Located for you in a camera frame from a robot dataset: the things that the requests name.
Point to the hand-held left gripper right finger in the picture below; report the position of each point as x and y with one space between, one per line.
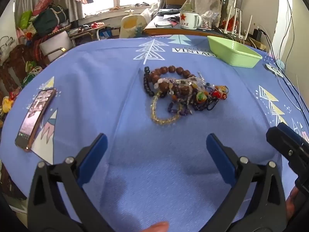
219 154

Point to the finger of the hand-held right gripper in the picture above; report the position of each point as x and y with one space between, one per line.
287 142

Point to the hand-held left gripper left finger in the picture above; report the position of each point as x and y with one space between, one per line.
94 154

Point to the green plastic tray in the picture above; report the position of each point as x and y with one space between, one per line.
231 50

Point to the person's right hand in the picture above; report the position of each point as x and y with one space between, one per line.
291 204

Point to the person's left hand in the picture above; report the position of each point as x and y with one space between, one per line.
157 227

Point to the blue printed tablecloth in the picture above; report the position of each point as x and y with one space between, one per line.
135 174

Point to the smartphone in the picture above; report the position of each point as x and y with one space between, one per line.
33 120

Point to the small white device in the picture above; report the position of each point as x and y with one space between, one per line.
270 68

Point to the yellow toy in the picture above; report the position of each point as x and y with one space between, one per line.
6 104

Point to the black power adapter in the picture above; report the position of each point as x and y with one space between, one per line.
257 34

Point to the white storage box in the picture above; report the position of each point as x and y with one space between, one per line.
56 44

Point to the white router with antennas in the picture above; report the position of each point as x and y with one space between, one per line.
239 21

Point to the cream chair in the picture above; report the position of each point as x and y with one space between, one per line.
131 26

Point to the wooden desk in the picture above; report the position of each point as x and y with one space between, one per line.
166 31

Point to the clear plastic bag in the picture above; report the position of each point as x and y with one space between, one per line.
208 19

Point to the white enamel mug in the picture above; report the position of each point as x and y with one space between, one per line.
188 20

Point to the pile of bags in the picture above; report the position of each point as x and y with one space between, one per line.
48 17

